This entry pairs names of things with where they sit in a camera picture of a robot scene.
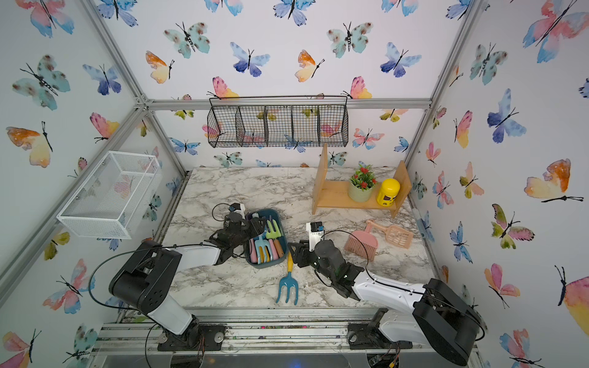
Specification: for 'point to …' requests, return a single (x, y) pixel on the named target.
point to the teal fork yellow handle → (288, 281)
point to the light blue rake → (263, 243)
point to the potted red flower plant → (360, 184)
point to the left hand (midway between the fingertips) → (265, 220)
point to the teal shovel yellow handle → (267, 254)
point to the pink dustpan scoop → (395, 234)
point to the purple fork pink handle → (253, 251)
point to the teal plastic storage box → (268, 214)
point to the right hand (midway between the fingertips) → (294, 242)
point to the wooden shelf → (336, 194)
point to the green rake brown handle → (275, 234)
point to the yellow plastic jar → (388, 192)
